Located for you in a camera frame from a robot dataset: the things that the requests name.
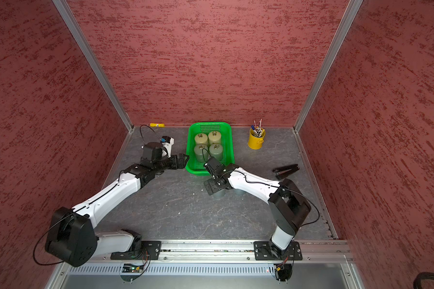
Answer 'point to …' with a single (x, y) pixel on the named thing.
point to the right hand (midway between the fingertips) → (218, 187)
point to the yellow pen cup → (255, 142)
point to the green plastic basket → (197, 168)
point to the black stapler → (283, 171)
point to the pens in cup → (257, 130)
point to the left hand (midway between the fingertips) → (180, 160)
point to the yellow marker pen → (158, 125)
